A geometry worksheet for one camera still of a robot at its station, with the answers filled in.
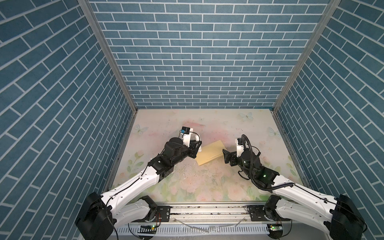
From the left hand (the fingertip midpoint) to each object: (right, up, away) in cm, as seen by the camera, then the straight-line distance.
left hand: (200, 142), depth 76 cm
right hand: (+15, -3, +5) cm, 16 cm away
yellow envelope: (+6, -9, +21) cm, 24 cm away
